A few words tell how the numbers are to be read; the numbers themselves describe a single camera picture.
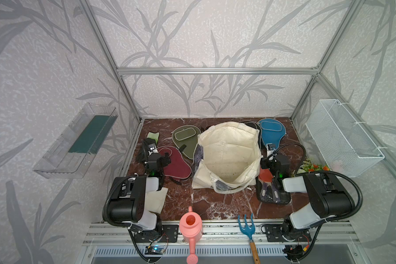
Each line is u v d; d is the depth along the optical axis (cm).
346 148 64
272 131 109
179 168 94
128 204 45
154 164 71
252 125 112
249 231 74
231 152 94
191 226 66
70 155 64
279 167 72
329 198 45
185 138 107
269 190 86
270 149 81
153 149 80
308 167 80
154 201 83
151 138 108
